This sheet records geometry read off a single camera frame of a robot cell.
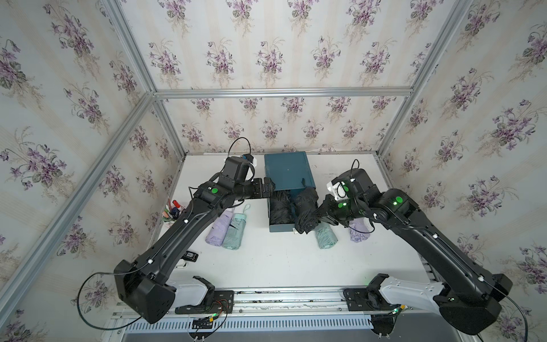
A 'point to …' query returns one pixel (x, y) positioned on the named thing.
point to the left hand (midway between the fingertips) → (268, 187)
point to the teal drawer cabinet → (286, 170)
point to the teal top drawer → (278, 227)
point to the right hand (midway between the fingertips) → (313, 215)
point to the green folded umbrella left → (235, 233)
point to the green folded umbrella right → (325, 235)
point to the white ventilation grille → (214, 323)
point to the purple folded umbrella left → (219, 229)
